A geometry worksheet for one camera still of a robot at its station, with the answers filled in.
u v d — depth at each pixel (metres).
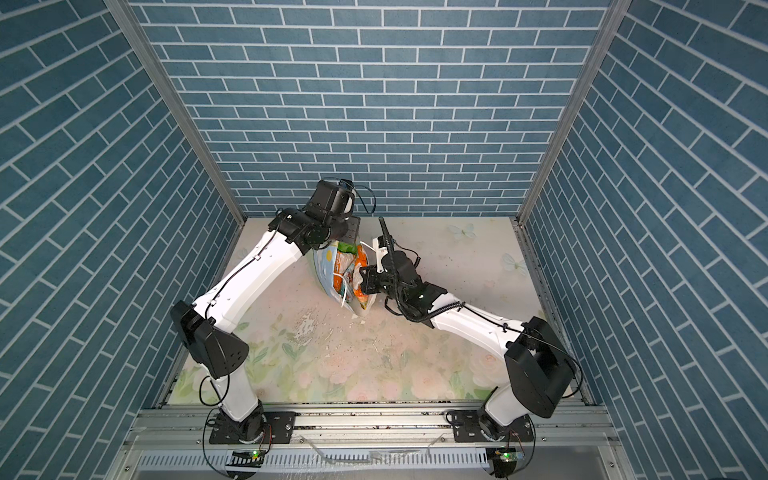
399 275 0.59
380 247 0.72
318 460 0.70
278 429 0.73
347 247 0.87
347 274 0.82
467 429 0.73
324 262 0.78
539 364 0.43
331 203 0.58
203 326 0.44
